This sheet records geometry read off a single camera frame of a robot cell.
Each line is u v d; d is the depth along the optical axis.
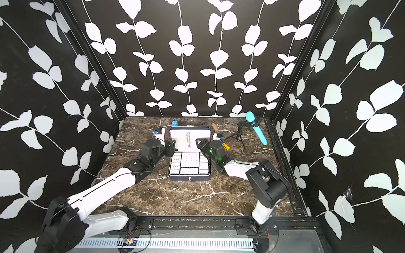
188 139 0.90
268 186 0.47
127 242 0.71
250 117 0.86
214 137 0.84
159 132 0.69
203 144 0.80
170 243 0.70
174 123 1.12
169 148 0.69
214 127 1.12
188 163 0.88
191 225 0.75
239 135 1.02
